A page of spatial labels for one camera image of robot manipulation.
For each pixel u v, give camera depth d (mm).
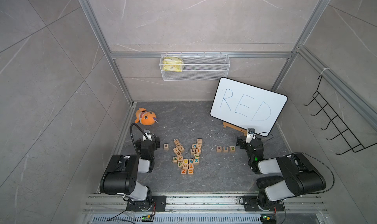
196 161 856
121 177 444
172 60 877
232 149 903
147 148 701
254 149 689
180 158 859
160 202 732
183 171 817
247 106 913
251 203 730
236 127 984
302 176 447
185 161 856
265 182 772
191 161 856
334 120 679
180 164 838
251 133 780
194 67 1007
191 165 837
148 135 801
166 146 923
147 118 986
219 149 903
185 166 836
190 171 817
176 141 938
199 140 951
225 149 903
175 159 859
